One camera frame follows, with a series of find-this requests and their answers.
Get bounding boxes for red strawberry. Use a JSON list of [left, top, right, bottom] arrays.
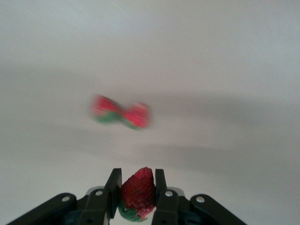
[[120, 102, 152, 131], [118, 166, 157, 222], [90, 94, 125, 126]]

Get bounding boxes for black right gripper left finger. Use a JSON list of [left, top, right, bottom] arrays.
[[77, 168, 123, 225]]

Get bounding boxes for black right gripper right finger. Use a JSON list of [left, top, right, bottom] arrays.
[[152, 168, 186, 225]]

